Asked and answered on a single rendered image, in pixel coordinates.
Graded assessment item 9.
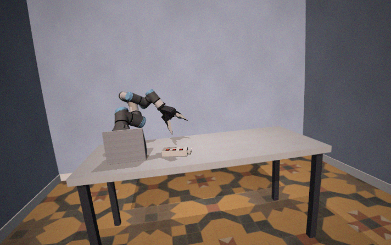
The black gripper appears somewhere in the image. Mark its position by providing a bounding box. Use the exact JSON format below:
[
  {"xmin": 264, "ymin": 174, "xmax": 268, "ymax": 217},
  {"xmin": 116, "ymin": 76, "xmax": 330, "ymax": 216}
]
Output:
[{"xmin": 157, "ymin": 103, "xmax": 188, "ymax": 134}]

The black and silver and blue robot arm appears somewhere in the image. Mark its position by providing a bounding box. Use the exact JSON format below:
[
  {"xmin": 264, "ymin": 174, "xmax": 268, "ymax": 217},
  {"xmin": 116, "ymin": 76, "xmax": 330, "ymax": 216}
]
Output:
[{"xmin": 113, "ymin": 89, "xmax": 176, "ymax": 131}]

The white power strip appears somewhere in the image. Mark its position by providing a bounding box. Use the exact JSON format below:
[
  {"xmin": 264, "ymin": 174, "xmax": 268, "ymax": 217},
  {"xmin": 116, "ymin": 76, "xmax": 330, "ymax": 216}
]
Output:
[{"xmin": 162, "ymin": 147, "xmax": 192, "ymax": 157}]

